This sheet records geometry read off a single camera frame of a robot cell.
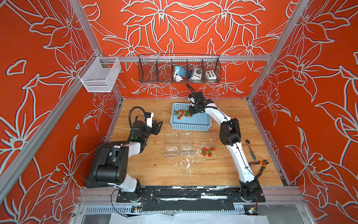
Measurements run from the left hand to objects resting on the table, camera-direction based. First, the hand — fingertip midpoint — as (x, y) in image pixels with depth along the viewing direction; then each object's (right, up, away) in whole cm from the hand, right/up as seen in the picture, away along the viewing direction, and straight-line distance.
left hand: (159, 121), depth 90 cm
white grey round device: (+25, +31, 0) cm, 40 cm away
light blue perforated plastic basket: (+16, 0, +16) cm, 23 cm away
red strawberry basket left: (+13, +1, +16) cm, 21 cm away
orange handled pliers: (+65, -25, -7) cm, 70 cm away
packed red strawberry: (+30, -19, -2) cm, 36 cm away
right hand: (+21, +8, +18) cm, 28 cm away
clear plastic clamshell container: (+32, -19, -3) cm, 37 cm away
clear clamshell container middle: (+19, -19, 0) cm, 27 cm away
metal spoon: (+60, -14, +2) cm, 62 cm away
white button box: (+35, +32, +4) cm, 48 cm away
